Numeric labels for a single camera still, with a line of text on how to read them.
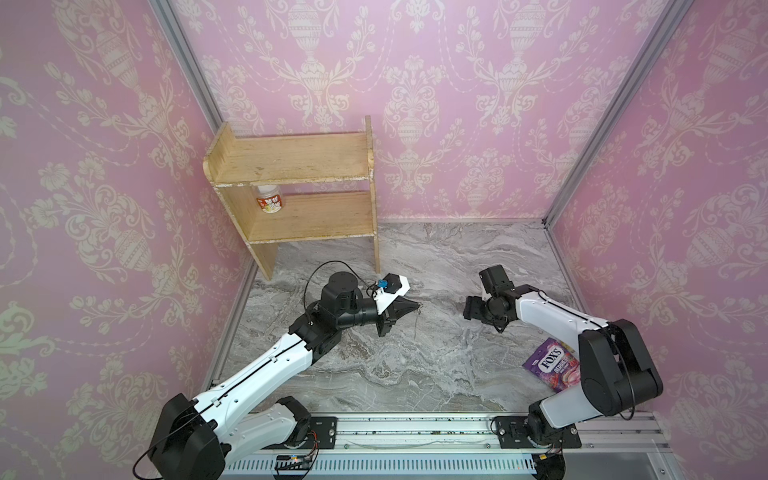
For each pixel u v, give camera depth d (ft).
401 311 2.14
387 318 1.98
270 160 2.50
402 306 2.15
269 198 2.97
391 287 1.90
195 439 1.25
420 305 2.24
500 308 2.21
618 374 1.44
